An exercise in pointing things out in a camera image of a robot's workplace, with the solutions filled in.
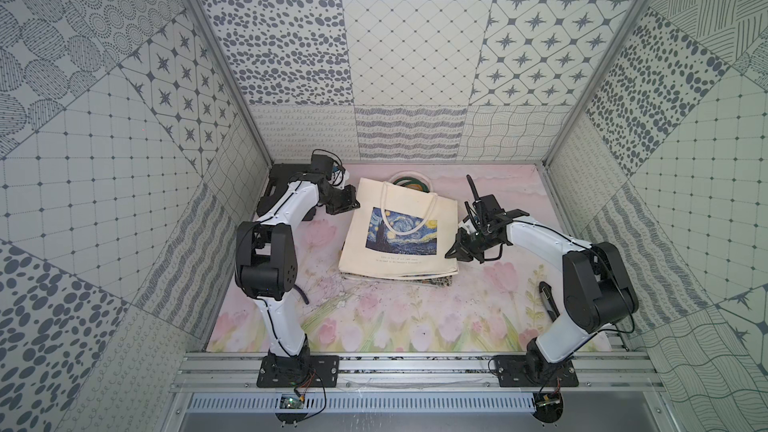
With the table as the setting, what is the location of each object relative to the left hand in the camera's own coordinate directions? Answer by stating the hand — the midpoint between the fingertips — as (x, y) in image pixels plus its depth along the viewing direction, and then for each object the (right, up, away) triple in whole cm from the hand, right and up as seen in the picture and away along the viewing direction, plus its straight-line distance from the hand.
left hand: (369, 205), depth 92 cm
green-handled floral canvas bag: (+18, +8, +20) cm, 28 cm away
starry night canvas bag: (+9, -9, +3) cm, 13 cm away
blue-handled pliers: (-19, -26, -6) cm, 33 cm away
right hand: (+24, -16, -6) cm, 29 cm away
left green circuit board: (-17, -47, -21) cm, 54 cm away
